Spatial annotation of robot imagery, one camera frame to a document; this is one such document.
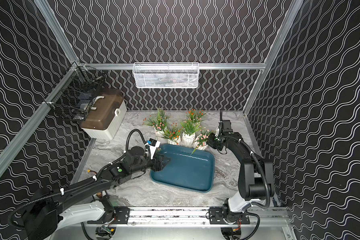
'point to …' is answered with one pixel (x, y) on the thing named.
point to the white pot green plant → (189, 128)
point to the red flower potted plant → (173, 134)
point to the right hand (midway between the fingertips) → (207, 141)
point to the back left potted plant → (159, 121)
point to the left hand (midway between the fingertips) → (167, 156)
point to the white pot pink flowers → (200, 142)
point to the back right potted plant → (193, 119)
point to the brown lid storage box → (106, 114)
